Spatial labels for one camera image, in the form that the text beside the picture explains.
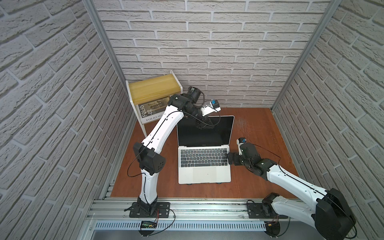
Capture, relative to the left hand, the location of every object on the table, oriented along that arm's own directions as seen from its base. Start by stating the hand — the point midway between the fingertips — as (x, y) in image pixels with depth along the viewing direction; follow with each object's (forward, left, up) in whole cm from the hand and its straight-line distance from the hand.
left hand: (209, 117), depth 76 cm
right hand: (-11, -14, -21) cm, 27 cm away
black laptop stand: (-25, -6, -28) cm, 38 cm away
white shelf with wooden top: (+19, +34, +2) cm, 39 cm away
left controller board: (-43, +30, -32) cm, 62 cm away
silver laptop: (-11, +3, -19) cm, 22 cm away
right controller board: (-45, -30, -28) cm, 61 cm away
